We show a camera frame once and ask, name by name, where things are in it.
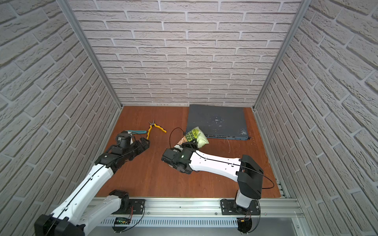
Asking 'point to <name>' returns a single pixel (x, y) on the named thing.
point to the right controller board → (244, 224)
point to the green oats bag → (197, 135)
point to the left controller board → (121, 221)
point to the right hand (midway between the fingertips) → (194, 141)
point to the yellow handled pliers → (150, 128)
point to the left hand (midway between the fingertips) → (143, 141)
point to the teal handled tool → (130, 132)
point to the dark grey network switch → (226, 122)
